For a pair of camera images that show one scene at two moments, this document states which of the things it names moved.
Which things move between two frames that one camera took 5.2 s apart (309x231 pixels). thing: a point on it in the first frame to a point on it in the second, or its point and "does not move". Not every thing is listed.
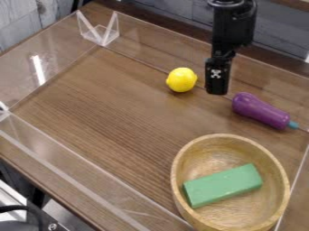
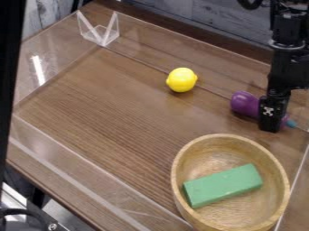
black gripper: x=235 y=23 to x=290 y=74
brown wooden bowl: x=252 y=210 does not move
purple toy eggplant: x=247 y=105 does not move
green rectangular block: x=221 y=185 does not move
